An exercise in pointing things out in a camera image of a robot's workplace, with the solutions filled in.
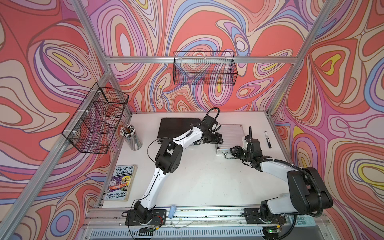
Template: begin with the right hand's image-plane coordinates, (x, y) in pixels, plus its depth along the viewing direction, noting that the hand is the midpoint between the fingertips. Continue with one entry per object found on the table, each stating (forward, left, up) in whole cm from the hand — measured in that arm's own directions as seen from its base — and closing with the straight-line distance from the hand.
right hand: (232, 153), depth 93 cm
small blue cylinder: (-31, +36, -1) cm, 48 cm away
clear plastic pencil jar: (+8, +62, +15) cm, 65 cm away
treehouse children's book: (-16, +65, 0) cm, 67 cm away
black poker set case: (+21, +39, +2) cm, 44 cm away
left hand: (+8, +6, +2) cm, 10 cm away
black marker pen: (+11, -27, -3) cm, 30 cm away
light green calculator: (-36, -27, -2) cm, 46 cm away
